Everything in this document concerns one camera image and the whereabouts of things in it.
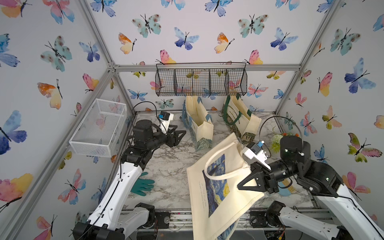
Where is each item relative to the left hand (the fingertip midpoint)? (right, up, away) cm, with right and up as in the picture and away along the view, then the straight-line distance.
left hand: (181, 128), depth 70 cm
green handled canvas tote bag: (+31, +7, +20) cm, 38 cm away
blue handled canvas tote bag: (+6, +7, +39) cm, 40 cm away
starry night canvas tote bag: (+14, -25, -20) cm, 35 cm away
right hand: (+21, -18, -24) cm, 37 cm away
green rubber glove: (-24, -32, +15) cm, 42 cm away
